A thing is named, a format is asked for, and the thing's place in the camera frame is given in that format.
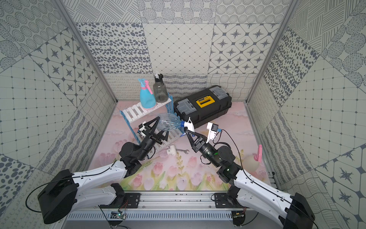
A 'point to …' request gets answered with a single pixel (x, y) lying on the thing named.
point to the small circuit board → (116, 214)
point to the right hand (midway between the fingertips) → (186, 132)
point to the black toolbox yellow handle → (203, 107)
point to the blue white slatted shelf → (135, 116)
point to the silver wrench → (185, 151)
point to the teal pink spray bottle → (147, 98)
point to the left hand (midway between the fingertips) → (161, 118)
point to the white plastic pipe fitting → (172, 150)
